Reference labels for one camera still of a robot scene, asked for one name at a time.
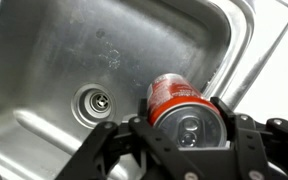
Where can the red soda can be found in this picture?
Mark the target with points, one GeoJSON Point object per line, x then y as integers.
{"type": "Point", "coordinates": [174, 96]}

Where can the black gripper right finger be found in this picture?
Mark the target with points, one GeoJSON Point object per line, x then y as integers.
{"type": "Point", "coordinates": [247, 140]}

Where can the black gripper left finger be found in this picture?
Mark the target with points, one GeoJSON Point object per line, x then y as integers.
{"type": "Point", "coordinates": [150, 143]}

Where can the stainless steel double sink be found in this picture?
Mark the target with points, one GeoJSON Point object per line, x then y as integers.
{"type": "Point", "coordinates": [67, 50]}

